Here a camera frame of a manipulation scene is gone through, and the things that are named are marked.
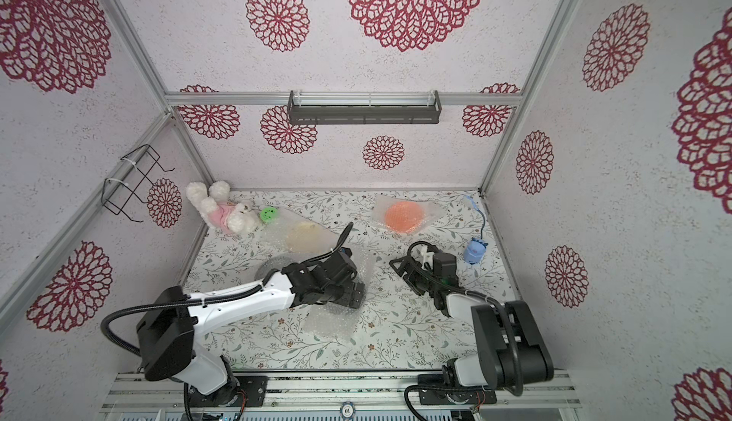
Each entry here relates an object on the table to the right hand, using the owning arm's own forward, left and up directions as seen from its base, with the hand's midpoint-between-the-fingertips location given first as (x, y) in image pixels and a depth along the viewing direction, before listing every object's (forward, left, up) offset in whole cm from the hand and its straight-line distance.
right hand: (393, 267), depth 90 cm
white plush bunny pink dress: (+18, +60, +6) cm, 63 cm away
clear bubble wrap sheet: (-16, +19, -4) cm, 25 cm away
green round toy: (+22, +46, -1) cm, 51 cm away
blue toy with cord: (+7, -27, -2) cm, 28 cm away
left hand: (-10, +13, +3) cm, 17 cm away
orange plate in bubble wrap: (+25, -5, -5) cm, 26 cm away
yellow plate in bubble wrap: (+14, +29, -5) cm, 33 cm away
